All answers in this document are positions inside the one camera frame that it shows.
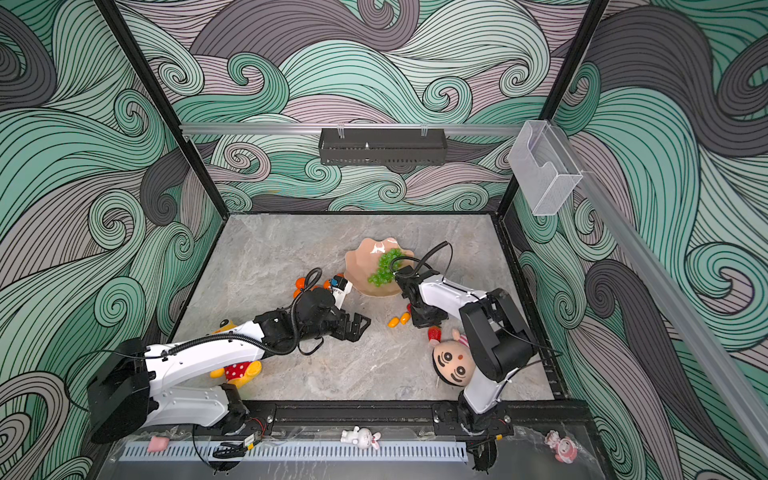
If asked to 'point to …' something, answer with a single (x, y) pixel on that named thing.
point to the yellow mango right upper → (405, 317)
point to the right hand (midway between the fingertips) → (434, 321)
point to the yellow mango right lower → (393, 322)
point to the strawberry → (434, 332)
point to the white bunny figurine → (363, 437)
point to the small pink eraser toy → (158, 444)
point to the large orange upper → (300, 283)
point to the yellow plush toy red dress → (238, 374)
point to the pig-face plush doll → (453, 359)
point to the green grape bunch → (388, 263)
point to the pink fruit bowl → (363, 261)
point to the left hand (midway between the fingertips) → (360, 316)
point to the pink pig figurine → (565, 450)
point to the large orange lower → (296, 292)
